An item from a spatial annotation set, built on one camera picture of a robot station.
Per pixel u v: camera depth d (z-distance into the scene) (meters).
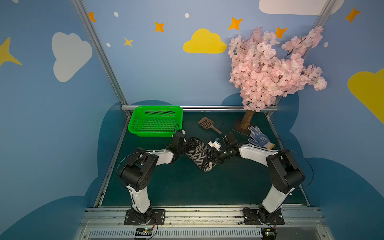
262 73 0.73
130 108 1.15
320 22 0.74
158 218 0.74
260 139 1.07
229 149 0.75
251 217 0.74
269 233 0.73
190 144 0.85
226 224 0.74
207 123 1.16
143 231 0.73
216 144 0.88
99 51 0.84
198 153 0.88
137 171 0.49
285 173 0.48
